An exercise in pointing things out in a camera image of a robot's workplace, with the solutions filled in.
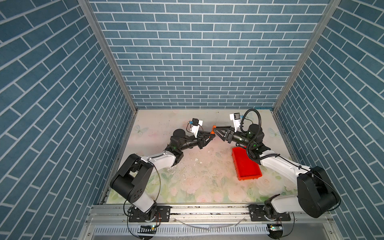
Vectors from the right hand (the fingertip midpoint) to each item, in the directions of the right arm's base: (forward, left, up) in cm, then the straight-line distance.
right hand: (214, 128), depth 75 cm
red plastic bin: (-9, -20, -24) cm, 33 cm away
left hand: (-2, 0, -4) cm, 5 cm away
